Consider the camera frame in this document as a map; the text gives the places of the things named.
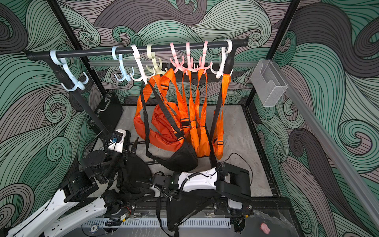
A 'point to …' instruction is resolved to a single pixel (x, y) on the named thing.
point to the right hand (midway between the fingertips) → (165, 189)
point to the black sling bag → (186, 157)
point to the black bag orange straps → (180, 210)
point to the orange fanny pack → (217, 134)
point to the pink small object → (265, 228)
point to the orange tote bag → (200, 138)
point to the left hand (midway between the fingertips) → (126, 133)
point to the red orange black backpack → (159, 119)
